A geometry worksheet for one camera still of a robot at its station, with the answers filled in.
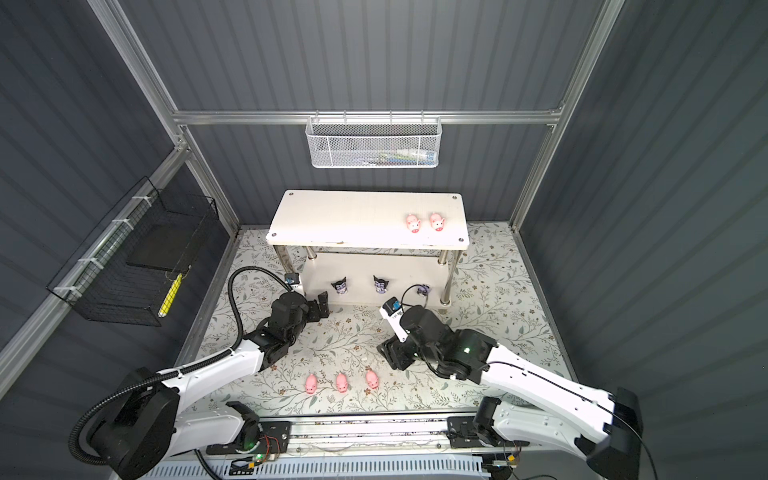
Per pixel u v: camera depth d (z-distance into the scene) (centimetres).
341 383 81
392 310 63
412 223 71
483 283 103
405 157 91
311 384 81
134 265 73
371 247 113
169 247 77
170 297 68
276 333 66
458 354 51
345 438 75
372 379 82
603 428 40
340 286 89
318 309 79
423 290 90
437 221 71
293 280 75
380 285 89
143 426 41
